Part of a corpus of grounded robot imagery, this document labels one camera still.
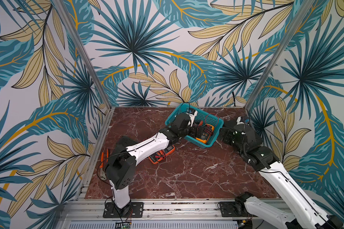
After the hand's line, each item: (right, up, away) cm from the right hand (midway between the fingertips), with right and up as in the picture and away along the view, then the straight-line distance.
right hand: (227, 131), depth 73 cm
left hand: (-14, +2, +9) cm, 17 cm away
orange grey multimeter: (-8, +4, +29) cm, 30 cm away
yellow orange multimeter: (-4, 0, +21) cm, 22 cm away
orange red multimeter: (-36, -16, +15) cm, 42 cm away
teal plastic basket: (-6, +10, +33) cm, 35 cm away
